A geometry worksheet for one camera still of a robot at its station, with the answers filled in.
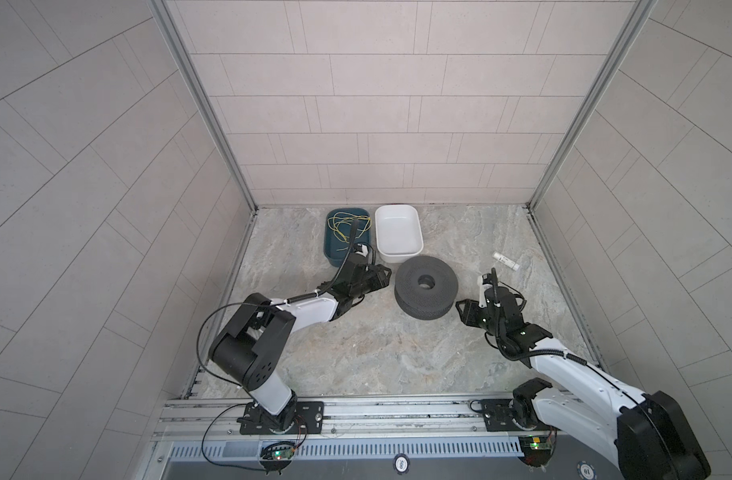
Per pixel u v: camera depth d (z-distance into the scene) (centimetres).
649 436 39
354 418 72
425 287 92
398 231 108
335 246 96
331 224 104
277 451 64
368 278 75
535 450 68
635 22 72
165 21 71
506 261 99
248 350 44
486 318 72
